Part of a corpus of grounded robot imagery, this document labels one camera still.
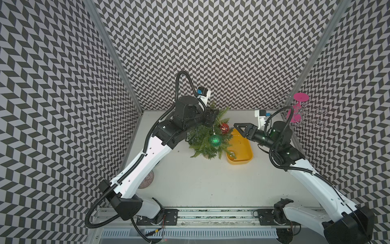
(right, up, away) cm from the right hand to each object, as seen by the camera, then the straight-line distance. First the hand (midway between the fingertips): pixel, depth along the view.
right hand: (236, 129), depth 70 cm
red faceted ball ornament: (-5, 0, 0) cm, 5 cm away
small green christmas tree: (-17, -4, 0) cm, 18 cm away
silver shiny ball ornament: (+2, -16, +22) cm, 27 cm away
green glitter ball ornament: (-10, -5, -5) cm, 12 cm away
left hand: (-10, +8, -6) cm, 14 cm away
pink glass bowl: (-46, -30, +13) cm, 56 cm away
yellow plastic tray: (+9, -16, +25) cm, 31 cm away
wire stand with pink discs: (+34, +8, +5) cm, 35 cm away
